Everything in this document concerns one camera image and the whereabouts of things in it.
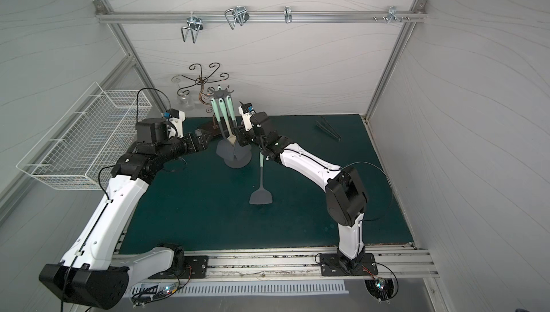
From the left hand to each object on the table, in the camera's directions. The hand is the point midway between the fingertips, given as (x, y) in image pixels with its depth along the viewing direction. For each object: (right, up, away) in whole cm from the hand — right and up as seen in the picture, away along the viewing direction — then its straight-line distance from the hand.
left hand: (202, 136), depth 72 cm
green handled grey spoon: (+9, +10, +4) cm, 14 cm away
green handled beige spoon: (+6, -1, +16) cm, 17 cm away
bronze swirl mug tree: (-4, +19, +14) cm, 24 cm away
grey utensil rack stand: (+9, -8, +20) cm, 23 cm away
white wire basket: (-37, -5, -5) cm, 37 cm away
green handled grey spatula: (+19, -26, +18) cm, 36 cm away
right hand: (+10, +4, +9) cm, 14 cm away
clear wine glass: (-20, +18, +32) cm, 42 cm away
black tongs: (+54, +4, +43) cm, 69 cm away
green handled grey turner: (+2, -6, +21) cm, 22 cm away
